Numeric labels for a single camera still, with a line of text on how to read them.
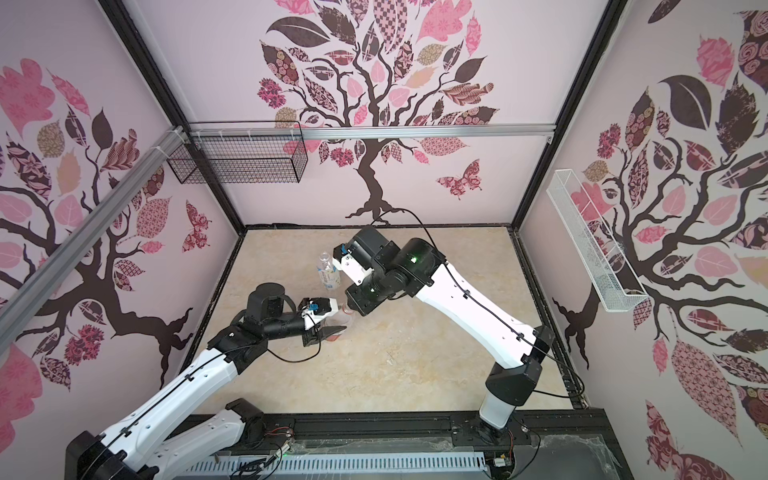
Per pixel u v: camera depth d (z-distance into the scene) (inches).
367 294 21.7
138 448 15.8
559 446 28.6
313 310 23.8
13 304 19.5
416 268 16.9
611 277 25.8
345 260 22.8
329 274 34.9
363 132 36.0
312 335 25.2
